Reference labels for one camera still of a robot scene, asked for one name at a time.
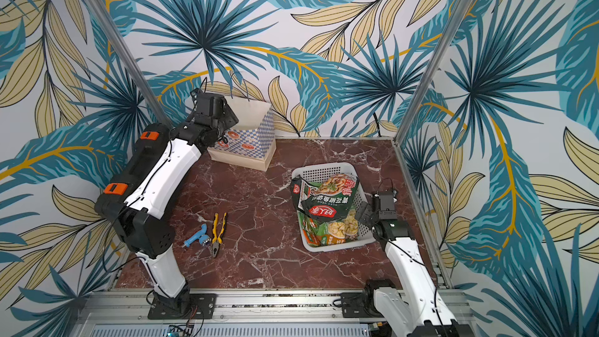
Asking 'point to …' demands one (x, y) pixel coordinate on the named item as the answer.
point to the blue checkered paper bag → (251, 142)
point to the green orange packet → (316, 233)
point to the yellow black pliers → (217, 241)
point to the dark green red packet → (331, 198)
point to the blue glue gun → (203, 239)
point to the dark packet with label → (301, 190)
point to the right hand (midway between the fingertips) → (373, 214)
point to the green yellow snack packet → (337, 232)
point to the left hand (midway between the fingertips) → (225, 117)
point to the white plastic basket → (365, 235)
